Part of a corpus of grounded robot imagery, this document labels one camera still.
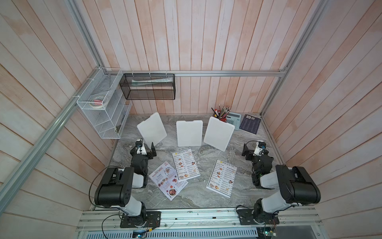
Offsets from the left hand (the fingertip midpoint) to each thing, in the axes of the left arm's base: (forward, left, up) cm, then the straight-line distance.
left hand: (146, 144), depth 91 cm
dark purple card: (+25, -75, -9) cm, 80 cm away
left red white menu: (-17, -13, -10) cm, 24 cm away
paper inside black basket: (+29, +6, +25) cm, 39 cm away
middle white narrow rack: (+6, -27, +4) cm, 28 cm away
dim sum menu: (-9, -25, -9) cm, 28 cm away
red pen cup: (+22, -52, +1) cm, 56 cm away
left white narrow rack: (+5, -5, +8) cm, 11 cm away
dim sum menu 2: (-18, -47, -9) cm, 51 cm away
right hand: (0, -67, +1) cm, 67 cm away
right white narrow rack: (+5, -45, +5) cm, 46 cm away
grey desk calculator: (+29, -63, -7) cm, 69 cm away
